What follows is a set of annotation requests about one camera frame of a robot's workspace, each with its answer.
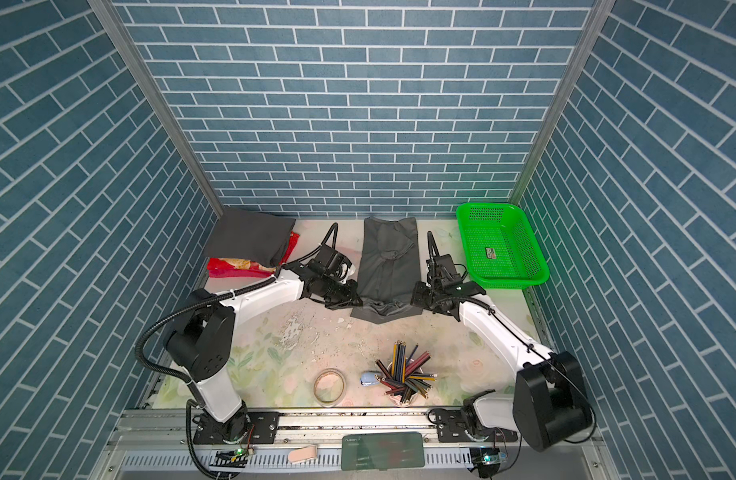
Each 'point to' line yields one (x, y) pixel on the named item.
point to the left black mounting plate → (260, 428)
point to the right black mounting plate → (456, 426)
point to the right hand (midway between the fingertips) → (412, 293)
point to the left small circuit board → (230, 458)
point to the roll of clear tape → (329, 386)
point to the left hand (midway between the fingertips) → (364, 302)
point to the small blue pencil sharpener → (369, 378)
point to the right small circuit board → (485, 460)
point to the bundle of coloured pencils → (403, 377)
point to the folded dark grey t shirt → (252, 237)
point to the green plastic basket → (500, 250)
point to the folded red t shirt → (219, 267)
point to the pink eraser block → (303, 454)
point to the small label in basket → (490, 253)
